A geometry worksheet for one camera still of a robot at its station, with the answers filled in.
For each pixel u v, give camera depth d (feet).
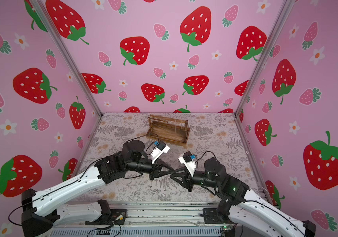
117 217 2.38
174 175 2.01
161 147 1.83
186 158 1.82
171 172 1.98
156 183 2.81
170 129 3.64
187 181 1.77
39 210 1.27
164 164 2.01
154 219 2.40
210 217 2.40
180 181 1.95
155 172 1.74
